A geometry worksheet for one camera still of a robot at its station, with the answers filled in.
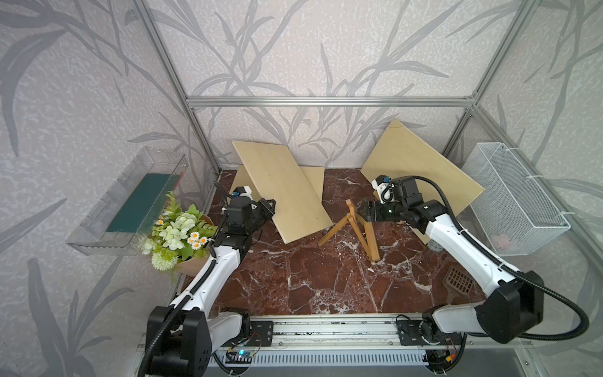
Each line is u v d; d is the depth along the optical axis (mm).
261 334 737
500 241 723
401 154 905
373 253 866
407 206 607
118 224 625
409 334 731
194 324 396
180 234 630
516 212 617
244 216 607
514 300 395
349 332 753
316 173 1153
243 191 750
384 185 723
